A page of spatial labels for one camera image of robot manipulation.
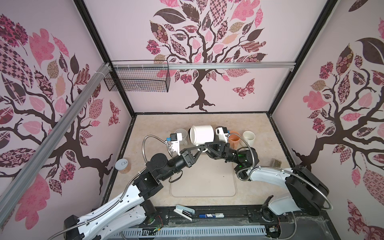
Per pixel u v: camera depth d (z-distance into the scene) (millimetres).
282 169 489
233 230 776
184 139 581
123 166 855
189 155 558
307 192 431
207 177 848
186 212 743
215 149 596
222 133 644
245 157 570
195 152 599
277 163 891
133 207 600
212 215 727
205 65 945
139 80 1220
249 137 1010
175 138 569
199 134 581
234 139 983
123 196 463
